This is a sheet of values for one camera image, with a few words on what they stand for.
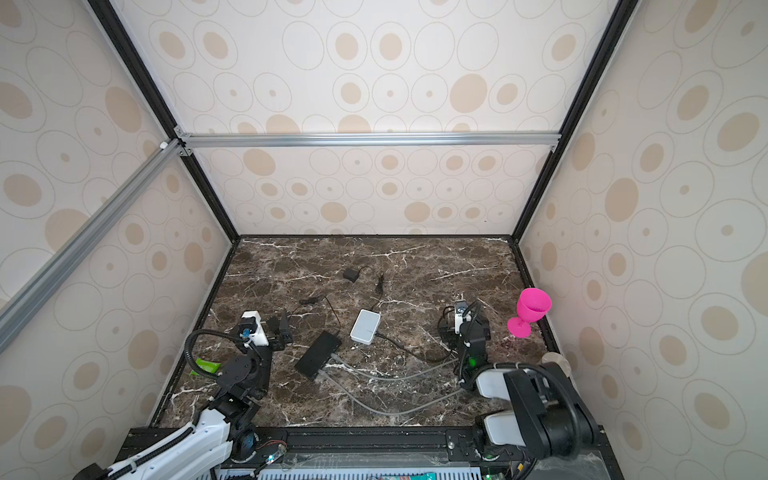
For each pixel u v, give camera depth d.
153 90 0.80
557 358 0.72
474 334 0.67
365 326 0.93
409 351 0.90
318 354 0.88
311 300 1.00
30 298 0.53
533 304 0.85
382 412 0.79
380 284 1.05
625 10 0.67
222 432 0.57
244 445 0.65
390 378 0.85
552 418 0.44
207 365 0.86
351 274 1.07
